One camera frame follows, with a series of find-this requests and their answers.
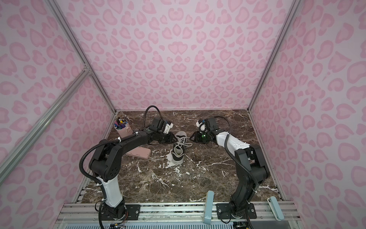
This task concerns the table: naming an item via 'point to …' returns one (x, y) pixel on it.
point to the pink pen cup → (125, 132)
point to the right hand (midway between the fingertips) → (192, 137)
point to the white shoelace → (180, 144)
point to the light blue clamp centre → (208, 207)
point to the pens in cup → (120, 124)
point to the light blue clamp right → (274, 206)
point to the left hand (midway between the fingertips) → (178, 138)
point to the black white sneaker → (177, 157)
